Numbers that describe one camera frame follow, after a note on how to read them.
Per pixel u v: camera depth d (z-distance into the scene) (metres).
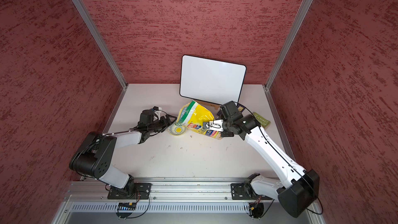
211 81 0.96
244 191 0.66
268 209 0.70
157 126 0.80
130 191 0.66
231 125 0.54
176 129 0.95
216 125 0.65
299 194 0.37
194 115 0.71
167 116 0.85
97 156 0.46
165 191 0.76
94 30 0.88
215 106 1.03
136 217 0.68
